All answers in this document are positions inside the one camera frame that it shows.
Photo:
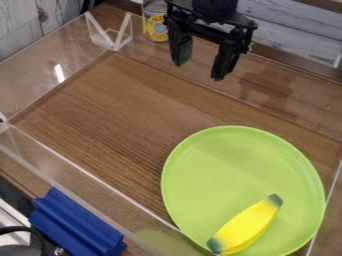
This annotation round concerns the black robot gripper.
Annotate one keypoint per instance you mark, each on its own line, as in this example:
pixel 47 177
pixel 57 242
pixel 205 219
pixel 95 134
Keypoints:
pixel 212 19

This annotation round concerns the green plastic plate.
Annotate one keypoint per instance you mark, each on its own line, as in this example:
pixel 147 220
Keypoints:
pixel 225 168

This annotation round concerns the yellow toy banana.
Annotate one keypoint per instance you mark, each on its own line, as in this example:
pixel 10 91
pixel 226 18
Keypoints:
pixel 242 230

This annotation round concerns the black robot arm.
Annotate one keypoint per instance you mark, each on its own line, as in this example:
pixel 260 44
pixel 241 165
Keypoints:
pixel 214 21

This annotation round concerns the yellow labelled tin can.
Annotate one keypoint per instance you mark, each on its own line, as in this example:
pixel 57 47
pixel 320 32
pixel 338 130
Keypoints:
pixel 154 10

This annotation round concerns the blue plastic block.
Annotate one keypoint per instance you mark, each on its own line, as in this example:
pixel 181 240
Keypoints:
pixel 74 228

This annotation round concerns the clear acrylic corner bracket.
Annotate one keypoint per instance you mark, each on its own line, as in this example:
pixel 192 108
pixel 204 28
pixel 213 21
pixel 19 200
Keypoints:
pixel 110 38

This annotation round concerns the clear acrylic enclosure wall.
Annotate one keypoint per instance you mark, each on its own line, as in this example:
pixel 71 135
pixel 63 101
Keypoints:
pixel 94 118

